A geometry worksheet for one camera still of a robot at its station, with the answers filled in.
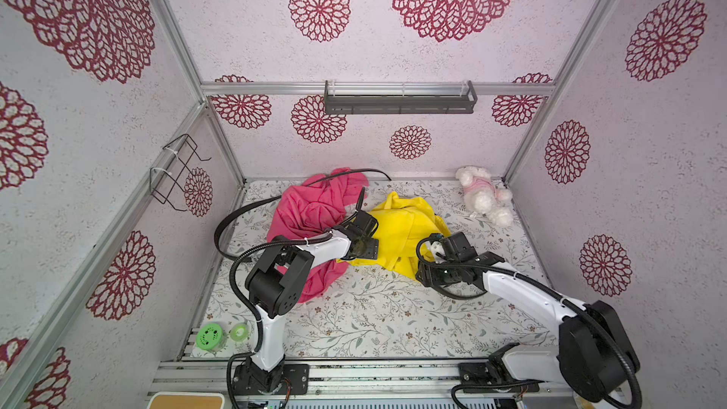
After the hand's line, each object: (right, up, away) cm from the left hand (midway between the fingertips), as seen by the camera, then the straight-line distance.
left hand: (364, 249), depth 98 cm
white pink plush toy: (+39, +18, -4) cm, 44 cm away
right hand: (+18, -5, -12) cm, 22 cm away
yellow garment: (+13, +9, -4) cm, 16 cm away
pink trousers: (-19, +14, +7) cm, 25 cm away
